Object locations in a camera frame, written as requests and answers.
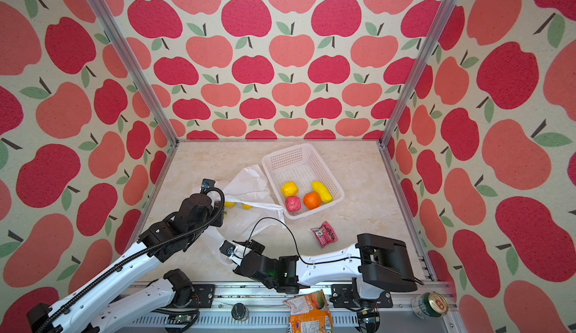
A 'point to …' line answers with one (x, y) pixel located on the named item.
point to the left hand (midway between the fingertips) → (225, 204)
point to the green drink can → (430, 304)
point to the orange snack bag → (310, 313)
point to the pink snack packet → (325, 235)
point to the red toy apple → (293, 204)
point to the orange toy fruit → (312, 200)
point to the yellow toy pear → (289, 189)
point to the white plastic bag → (249, 208)
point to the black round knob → (239, 311)
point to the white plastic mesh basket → (301, 165)
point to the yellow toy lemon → (324, 193)
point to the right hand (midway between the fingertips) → (238, 242)
